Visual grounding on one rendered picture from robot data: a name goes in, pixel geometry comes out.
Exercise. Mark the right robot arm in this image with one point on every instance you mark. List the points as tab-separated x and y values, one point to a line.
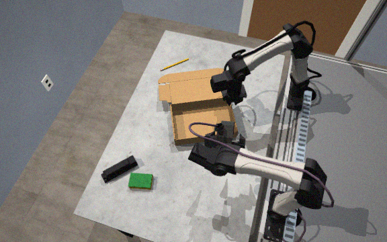
239	68

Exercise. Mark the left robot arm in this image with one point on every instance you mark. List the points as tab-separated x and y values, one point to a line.
305	191

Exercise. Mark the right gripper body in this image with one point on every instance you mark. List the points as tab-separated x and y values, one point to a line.
234	95

